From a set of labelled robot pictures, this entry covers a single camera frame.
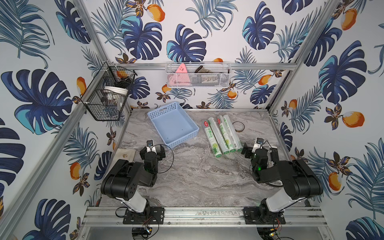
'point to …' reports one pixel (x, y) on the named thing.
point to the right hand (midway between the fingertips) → (254, 144)
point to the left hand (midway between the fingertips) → (153, 144)
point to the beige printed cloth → (124, 154)
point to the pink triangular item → (181, 78)
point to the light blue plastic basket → (173, 126)
